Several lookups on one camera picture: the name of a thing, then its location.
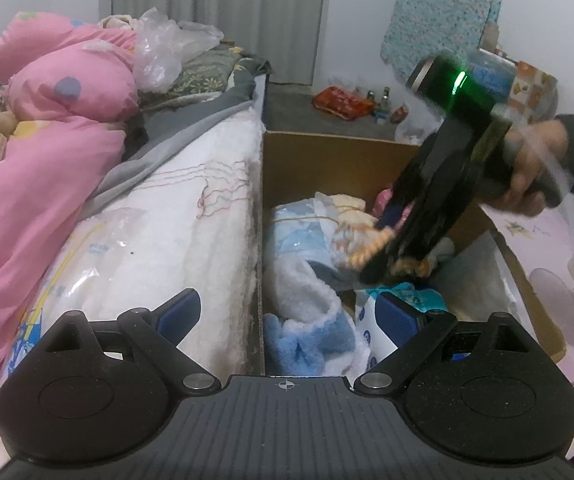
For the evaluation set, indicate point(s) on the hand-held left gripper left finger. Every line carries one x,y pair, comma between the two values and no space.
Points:
182,310

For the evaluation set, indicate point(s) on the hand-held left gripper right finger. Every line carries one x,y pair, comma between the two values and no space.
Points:
397,317

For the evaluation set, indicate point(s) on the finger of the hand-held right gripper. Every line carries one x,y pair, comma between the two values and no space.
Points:
387,240
429,250

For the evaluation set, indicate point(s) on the blue teal tissue packet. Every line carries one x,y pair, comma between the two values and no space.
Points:
417,297

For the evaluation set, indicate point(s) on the pack of blue face masks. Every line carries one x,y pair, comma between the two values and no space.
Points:
297,240

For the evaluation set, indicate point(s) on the blue white fluffy sock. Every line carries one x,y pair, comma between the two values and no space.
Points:
307,340

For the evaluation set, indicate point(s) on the brown cardboard box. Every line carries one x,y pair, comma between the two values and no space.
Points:
327,160

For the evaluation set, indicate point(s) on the person's right hand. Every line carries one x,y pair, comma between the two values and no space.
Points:
532,160

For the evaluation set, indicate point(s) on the white plastic bag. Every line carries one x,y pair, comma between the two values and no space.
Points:
412,132

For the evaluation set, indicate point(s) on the small bottle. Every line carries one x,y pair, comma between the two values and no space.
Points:
386,99
371,95

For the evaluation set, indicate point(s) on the clear printed plastic package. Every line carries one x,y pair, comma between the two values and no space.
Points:
82,270

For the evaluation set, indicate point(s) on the white fleece blanket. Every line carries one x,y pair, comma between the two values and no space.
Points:
182,200

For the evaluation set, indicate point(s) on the red bag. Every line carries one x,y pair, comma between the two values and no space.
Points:
342,102

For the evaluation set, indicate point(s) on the pink printed tablecloth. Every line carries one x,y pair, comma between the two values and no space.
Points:
557,320

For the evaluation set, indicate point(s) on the teal floral hanging cloth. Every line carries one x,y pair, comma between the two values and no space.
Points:
442,5

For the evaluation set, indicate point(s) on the grey bed sheet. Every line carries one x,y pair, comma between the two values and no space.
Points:
177,130

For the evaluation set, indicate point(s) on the pink quilt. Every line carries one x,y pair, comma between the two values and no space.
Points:
42,185

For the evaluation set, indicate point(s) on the grey floral blanket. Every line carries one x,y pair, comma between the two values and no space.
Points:
202,72

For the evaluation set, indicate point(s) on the clear plastic bag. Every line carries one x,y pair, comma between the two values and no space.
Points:
167,45

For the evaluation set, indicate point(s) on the grey curtain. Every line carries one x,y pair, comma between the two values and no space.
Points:
217,10

